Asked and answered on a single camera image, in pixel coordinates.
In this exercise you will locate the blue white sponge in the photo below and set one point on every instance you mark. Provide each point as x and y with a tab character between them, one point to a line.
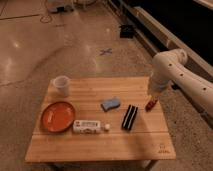
110	104

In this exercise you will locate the orange plate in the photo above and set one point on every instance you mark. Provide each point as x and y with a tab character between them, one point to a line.
57	117

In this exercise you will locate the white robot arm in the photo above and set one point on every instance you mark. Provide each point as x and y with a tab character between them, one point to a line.
170	66

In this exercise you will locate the white plastic bottle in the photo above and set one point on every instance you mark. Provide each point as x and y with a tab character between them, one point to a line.
89	126

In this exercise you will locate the black white striped block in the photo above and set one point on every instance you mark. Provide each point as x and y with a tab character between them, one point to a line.
129	117

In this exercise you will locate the white plastic cup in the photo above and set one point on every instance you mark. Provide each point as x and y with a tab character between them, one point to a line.
62	83

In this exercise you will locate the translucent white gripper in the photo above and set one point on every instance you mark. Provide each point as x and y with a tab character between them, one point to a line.
154	96

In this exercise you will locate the small red object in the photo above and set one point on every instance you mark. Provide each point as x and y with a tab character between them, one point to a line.
150	105

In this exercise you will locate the black box on floor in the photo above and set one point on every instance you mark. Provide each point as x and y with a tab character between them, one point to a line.
126	31

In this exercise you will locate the wooden table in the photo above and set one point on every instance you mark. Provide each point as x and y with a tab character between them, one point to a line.
148	139

